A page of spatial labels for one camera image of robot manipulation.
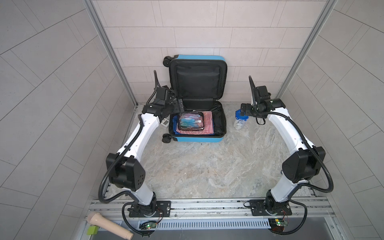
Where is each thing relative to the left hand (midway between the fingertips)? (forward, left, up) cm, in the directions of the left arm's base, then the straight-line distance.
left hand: (179, 102), depth 82 cm
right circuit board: (-53, -47, -25) cm, 75 cm away
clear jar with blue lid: (-1, -36, -14) cm, 39 cm away
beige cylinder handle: (-52, +32, -21) cm, 65 cm away
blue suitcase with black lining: (+23, -11, -5) cm, 26 cm away
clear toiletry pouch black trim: (+2, -7, -19) cm, 20 cm away
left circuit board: (-54, +11, -21) cm, 59 cm away
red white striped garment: (-2, -17, -19) cm, 25 cm away
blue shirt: (0, +5, -18) cm, 19 cm away
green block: (-55, +35, -22) cm, 69 cm away
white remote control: (+4, +13, -24) cm, 28 cm away
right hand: (-1, -38, -5) cm, 38 cm away
